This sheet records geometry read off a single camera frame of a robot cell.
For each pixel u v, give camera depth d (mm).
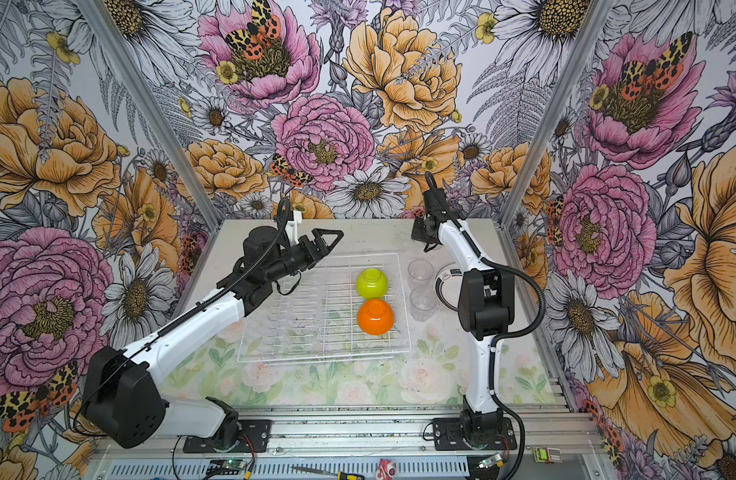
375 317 887
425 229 853
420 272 1018
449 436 738
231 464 712
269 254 547
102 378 419
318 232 677
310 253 675
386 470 659
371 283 965
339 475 688
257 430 752
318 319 949
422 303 980
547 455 692
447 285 995
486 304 565
